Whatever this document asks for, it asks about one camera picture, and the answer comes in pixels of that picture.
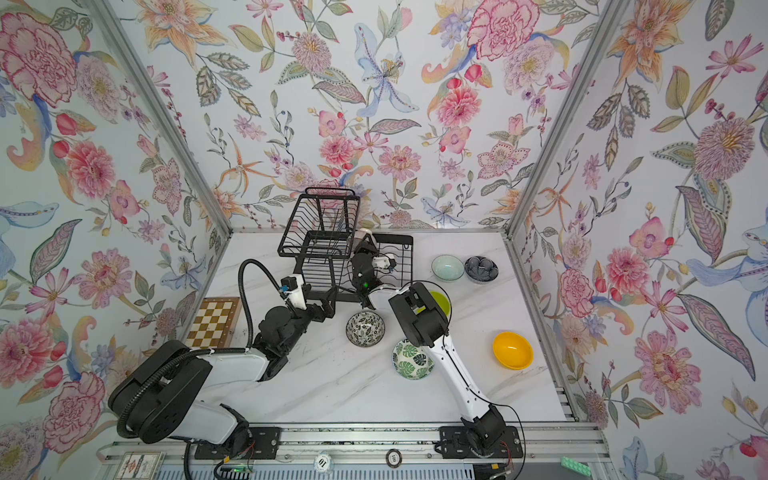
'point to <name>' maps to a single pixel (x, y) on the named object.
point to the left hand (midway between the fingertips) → (329, 289)
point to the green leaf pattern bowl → (411, 361)
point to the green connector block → (576, 466)
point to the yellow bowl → (512, 350)
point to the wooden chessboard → (214, 324)
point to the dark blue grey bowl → (481, 269)
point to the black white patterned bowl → (365, 328)
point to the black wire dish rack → (320, 232)
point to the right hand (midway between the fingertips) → (362, 230)
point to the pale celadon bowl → (447, 267)
